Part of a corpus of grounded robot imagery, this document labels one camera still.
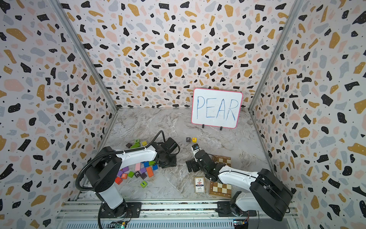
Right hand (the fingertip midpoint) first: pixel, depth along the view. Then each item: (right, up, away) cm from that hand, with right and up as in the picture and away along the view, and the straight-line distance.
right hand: (193, 159), depth 87 cm
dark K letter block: (-34, -9, -2) cm, 35 cm away
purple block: (-31, -7, 0) cm, 32 cm away
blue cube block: (-24, -6, +1) cm, 24 cm away
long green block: (-39, +7, +12) cm, 42 cm away
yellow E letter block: (+1, +10, +13) cm, 17 cm away
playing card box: (+4, -13, -5) cm, 15 cm away
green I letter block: (-28, -13, -6) cm, 32 cm away
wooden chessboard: (+15, -14, -9) cm, 22 cm away
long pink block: (-34, -5, 0) cm, 34 cm away
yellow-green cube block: (-34, +8, +11) cm, 36 cm away
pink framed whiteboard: (+16, +33, +16) cm, 40 cm away
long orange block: (-26, -8, 0) cm, 28 cm away
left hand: (-10, -4, +1) cm, 11 cm away
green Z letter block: (-40, +10, +13) cm, 43 cm away
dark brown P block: (-3, +10, +14) cm, 17 cm away
